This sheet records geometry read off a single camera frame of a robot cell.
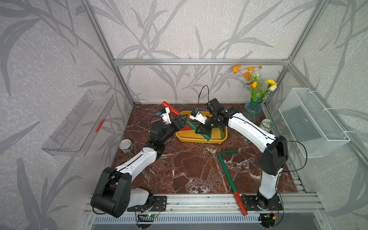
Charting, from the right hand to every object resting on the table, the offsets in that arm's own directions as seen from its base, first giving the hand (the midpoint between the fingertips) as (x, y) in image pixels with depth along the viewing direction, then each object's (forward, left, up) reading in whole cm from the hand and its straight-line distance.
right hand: (197, 128), depth 82 cm
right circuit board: (-42, -35, -22) cm, 59 cm away
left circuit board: (-40, +27, -21) cm, 53 cm away
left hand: (+2, +6, +8) cm, 10 cm away
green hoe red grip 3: (-34, -21, -16) cm, 43 cm away
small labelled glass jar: (+10, -48, -11) cm, 50 cm away
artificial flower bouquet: (+26, -41, +6) cm, 49 cm away
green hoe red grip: (-1, +4, +4) cm, 6 cm away
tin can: (-3, +45, -14) cm, 47 cm away
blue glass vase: (+21, -41, -8) cm, 46 cm away
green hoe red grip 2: (+5, +11, +9) cm, 15 cm away
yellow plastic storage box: (+7, -16, -19) cm, 26 cm away
